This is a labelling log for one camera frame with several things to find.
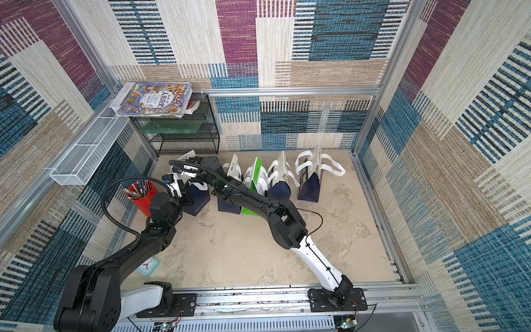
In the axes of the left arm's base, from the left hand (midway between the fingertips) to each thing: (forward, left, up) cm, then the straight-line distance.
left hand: (189, 183), depth 85 cm
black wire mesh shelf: (+38, +3, -12) cm, 40 cm away
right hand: (+9, -2, +6) cm, 11 cm away
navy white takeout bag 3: (+4, -49, +4) cm, 49 cm away
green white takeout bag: (-3, -27, +6) cm, 28 cm away
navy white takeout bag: (-4, -15, -12) cm, 19 cm away
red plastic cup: (-5, +20, -8) cm, 22 cm away
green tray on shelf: (+26, +11, +8) cm, 30 cm away
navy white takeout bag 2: (-2, -36, +6) cm, 37 cm away
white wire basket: (-5, +31, +16) cm, 36 cm away
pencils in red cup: (-3, +19, -2) cm, 20 cm away
